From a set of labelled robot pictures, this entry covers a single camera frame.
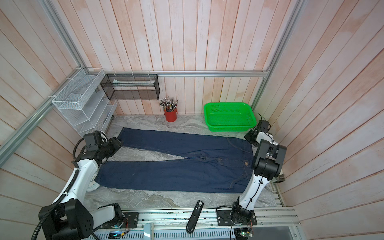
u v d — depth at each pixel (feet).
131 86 3.44
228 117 3.87
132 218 2.40
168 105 3.41
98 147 2.04
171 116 3.87
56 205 1.29
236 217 2.26
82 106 2.39
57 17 2.33
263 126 2.65
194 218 2.40
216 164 3.04
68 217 1.28
